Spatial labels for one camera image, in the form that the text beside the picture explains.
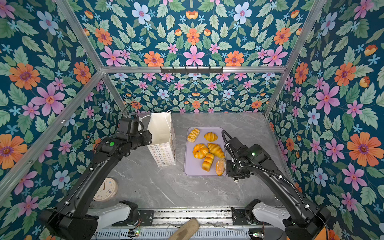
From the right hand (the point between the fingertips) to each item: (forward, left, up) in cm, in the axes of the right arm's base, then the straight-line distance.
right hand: (229, 173), depth 70 cm
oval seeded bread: (+10, +2, -13) cm, 17 cm away
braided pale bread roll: (+33, +19, -13) cm, 40 cm away
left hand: (+17, +39, +10) cm, 44 cm away
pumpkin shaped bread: (+21, +14, -15) cm, 30 cm away
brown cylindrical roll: (-21, +21, -15) cm, 33 cm away
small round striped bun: (+32, +7, -14) cm, 36 cm away
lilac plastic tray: (+12, +19, -18) cm, 28 cm away
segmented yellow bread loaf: (+11, +10, -12) cm, 19 cm away
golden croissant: (+21, +4, -14) cm, 26 cm away
